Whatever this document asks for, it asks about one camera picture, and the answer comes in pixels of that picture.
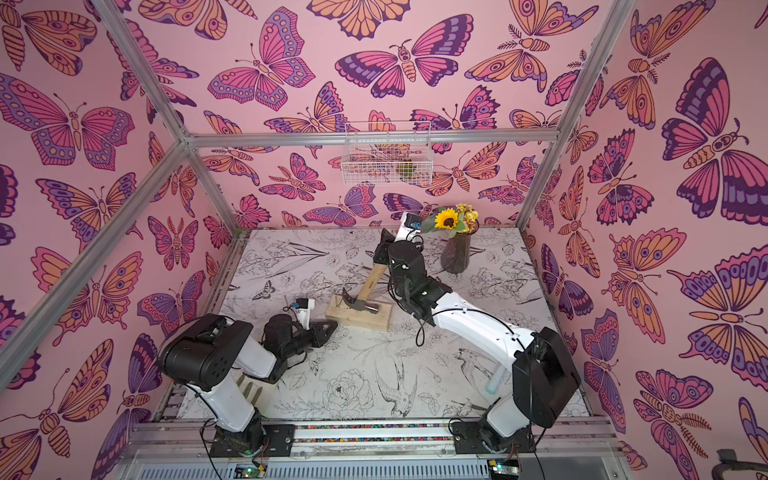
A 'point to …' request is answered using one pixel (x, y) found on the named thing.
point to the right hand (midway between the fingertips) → (389, 229)
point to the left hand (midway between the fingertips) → (338, 323)
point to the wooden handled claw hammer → (360, 303)
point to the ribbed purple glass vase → (456, 253)
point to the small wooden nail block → (343, 312)
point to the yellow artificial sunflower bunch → (459, 218)
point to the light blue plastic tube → (500, 376)
